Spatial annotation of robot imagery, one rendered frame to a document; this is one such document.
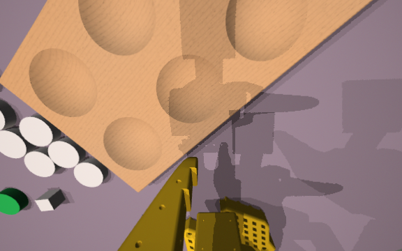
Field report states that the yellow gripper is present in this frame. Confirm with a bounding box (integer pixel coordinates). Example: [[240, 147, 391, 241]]
[[117, 157, 198, 251]]

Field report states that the green disc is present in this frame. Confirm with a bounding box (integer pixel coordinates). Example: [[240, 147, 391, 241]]
[[0, 188, 29, 215]]

